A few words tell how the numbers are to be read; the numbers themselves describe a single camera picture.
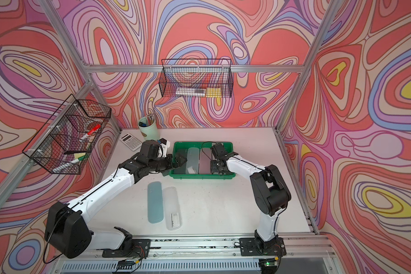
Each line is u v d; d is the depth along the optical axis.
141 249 0.72
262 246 0.65
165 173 0.95
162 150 0.66
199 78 0.84
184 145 1.08
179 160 0.72
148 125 1.03
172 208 0.85
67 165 0.72
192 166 0.99
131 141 1.11
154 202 0.91
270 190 0.49
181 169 0.98
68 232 0.40
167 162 0.71
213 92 0.86
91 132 0.77
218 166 0.69
